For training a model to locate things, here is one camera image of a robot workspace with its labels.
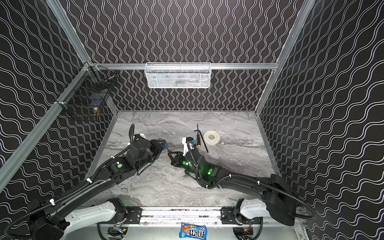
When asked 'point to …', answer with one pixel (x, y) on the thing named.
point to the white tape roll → (211, 137)
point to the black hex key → (203, 140)
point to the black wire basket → (90, 89)
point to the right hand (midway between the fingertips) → (167, 154)
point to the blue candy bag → (192, 230)
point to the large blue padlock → (166, 145)
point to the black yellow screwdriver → (198, 138)
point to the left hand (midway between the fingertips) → (170, 142)
